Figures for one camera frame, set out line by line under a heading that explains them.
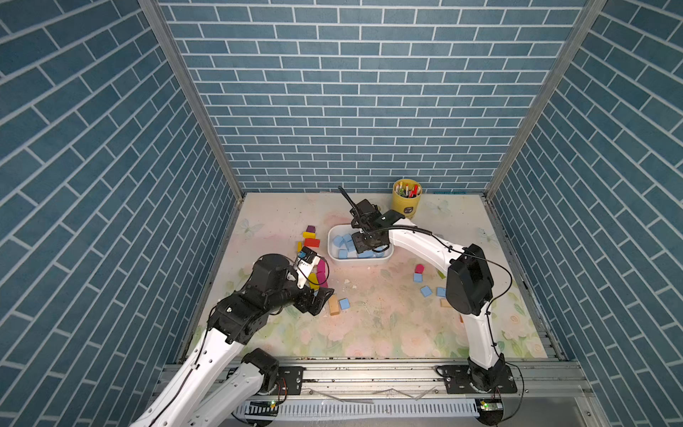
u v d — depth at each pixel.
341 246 1.02
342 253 0.99
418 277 0.94
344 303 0.88
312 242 1.05
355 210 0.73
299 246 1.00
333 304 0.85
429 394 0.72
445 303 0.58
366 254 0.99
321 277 0.94
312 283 0.93
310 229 1.07
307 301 0.61
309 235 1.05
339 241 1.02
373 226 0.69
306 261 0.60
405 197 1.07
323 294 0.61
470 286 0.53
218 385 0.55
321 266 0.96
